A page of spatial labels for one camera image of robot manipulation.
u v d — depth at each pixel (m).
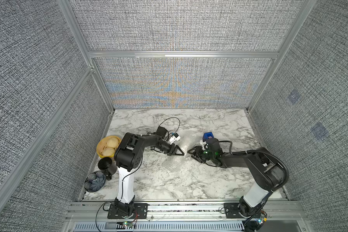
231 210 0.73
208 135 0.96
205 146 0.86
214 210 0.75
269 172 0.47
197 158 0.84
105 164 0.84
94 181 0.82
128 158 0.54
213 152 0.74
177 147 0.86
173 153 0.84
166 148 0.86
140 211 0.74
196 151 0.83
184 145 0.90
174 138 0.90
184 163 0.90
